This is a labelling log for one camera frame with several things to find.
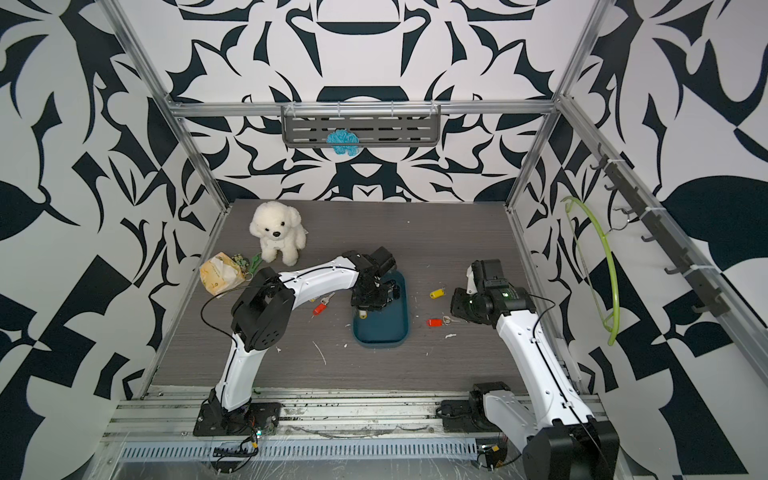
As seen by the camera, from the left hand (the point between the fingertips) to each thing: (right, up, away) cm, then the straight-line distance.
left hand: (381, 302), depth 92 cm
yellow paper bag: (-50, +8, +2) cm, 51 cm away
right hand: (+20, +3, -12) cm, 23 cm away
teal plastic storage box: (+2, -7, -1) cm, 8 cm away
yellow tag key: (+18, +2, +4) cm, 18 cm away
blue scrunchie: (-11, +50, -1) cm, 52 cm away
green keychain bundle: (-45, +10, +9) cm, 47 cm away
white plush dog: (-31, +22, -1) cm, 38 cm away
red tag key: (+16, -6, -1) cm, 17 cm away
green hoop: (+50, -1, -28) cm, 57 cm away
